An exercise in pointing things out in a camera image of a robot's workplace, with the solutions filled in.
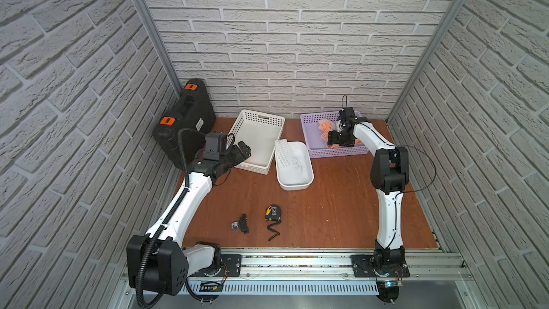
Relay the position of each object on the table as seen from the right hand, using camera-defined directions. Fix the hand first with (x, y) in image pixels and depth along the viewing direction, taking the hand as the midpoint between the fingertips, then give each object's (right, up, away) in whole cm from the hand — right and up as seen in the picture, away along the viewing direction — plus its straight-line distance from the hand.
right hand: (341, 141), depth 104 cm
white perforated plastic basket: (-41, +5, +8) cm, 42 cm away
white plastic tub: (-21, -15, -7) cm, 27 cm away
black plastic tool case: (-70, +13, -12) cm, 72 cm away
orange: (-6, +8, +7) cm, 12 cm away
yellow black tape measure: (-33, -28, -21) cm, 48 cm away
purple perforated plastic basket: (-10, +8, +10) cm, 16 cm away
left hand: (-43, -3, -23) cm, 49 cm away
